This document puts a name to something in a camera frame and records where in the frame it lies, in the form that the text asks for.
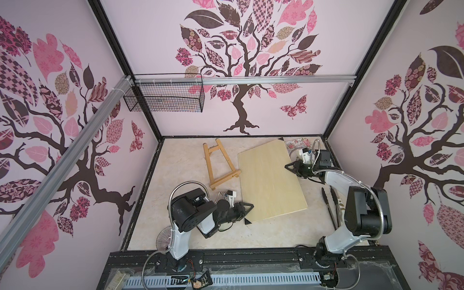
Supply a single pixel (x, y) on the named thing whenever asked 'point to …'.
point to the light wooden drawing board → (269, 184)
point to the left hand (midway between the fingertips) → (253, 212)
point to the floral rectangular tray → (300, 142)
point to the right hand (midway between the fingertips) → (287, 166)
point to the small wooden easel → (229, 175)
